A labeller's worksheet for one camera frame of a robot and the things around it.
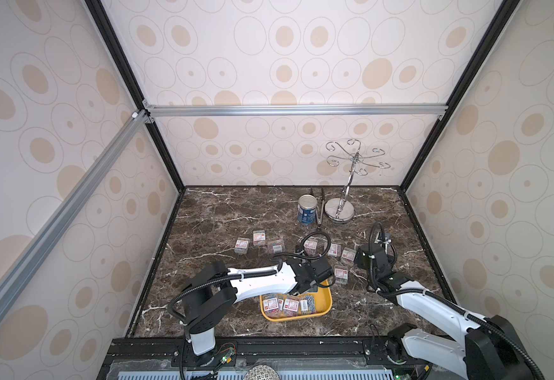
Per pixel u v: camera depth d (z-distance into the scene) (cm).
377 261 65
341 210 109
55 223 55
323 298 84
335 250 95
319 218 106
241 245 97
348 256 93
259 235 100
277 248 96
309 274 61
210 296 45
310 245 97
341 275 87
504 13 69
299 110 92
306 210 100
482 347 40
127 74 80
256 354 74
